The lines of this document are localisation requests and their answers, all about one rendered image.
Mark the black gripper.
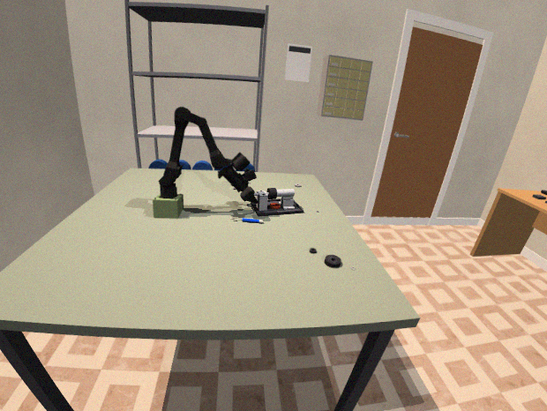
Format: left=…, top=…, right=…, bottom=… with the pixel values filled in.
left=231, top=173, right=258, bottom=204

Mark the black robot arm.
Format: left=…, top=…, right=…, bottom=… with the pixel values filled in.
left=159, top=107, right=257, bottom=199

